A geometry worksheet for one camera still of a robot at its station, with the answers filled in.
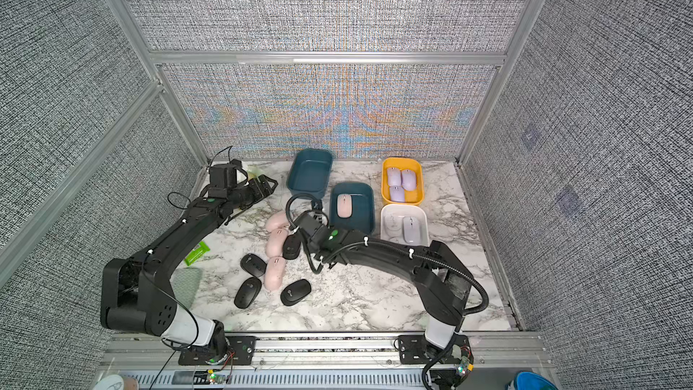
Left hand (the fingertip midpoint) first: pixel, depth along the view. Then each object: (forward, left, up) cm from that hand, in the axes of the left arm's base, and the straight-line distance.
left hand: (275, 183), depth 87 cm
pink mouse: (-12, +2, -17) cm, 21 cm away
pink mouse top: (-2, +2, -18) cm, 18 cm away
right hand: (-13, -12, -6) cm, 19 cm away
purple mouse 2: (+15, -43, -16) cm, 48 cm away
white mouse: (-8, -46, -18) cm, 50 cm away
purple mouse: (+6, -43, -16) cm, 46 cm away
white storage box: (-3, -49, -14) cm, 51 cm away
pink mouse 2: (-23, +1, -18) cm, 29 cm away
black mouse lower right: (-28, -6, -18) cm, 34 cm away
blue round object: (-54, -62, -9) cm, 82 cm away
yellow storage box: (+7, -50, -20) cm, 54 cm away
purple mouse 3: (+13, -49, -17) cm, 53 cm away
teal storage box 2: (-3, -29, -19) cm, 34 cm away
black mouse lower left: (-28, +9, -17) cm, 34 cm away
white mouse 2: (-7, -40, -17) cm, 44 cm away
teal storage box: (+23, -8, -21) cm, 32 cm away
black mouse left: (-19, +8, -17) cm, 27 cm away
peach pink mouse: (+3, -22, -18) cm, 29 cm away
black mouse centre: (-14, -4, -17) cm, 22 cm away
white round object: (-49, +36, -14) cm, 63 cm away
